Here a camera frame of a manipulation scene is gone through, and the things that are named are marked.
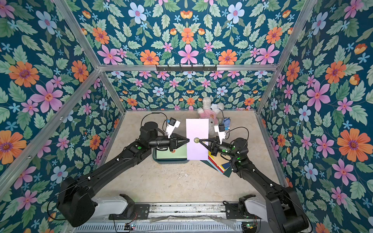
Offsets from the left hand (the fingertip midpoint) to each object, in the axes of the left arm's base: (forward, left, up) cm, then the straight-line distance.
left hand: (188, 140), depth 69 cm
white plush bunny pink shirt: (+39, -17, -21) cm, 47 cm away
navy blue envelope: (-3, -22, -27) cm, 35 cm away
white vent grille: (-31, +17, -29) cm, 45 cm away
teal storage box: (+3, +14, -26) cm, 30 cm away
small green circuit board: (-29, +34, -30) cm, 54 cm away
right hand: (0, -6, -1) cm, 6 cm away
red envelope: (+1, -13, -27) cm, 30 cm away
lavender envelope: (+4, -4, +4) cm, 7 cm away
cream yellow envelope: (-7, -16, -8) cm, 19 cm away
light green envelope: (+8, +7, -27) cm, 28 cm away
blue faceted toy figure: (+26, -27, -20) cm, 43 cm away
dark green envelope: (-7, -22, -29) cm, 37 cm away
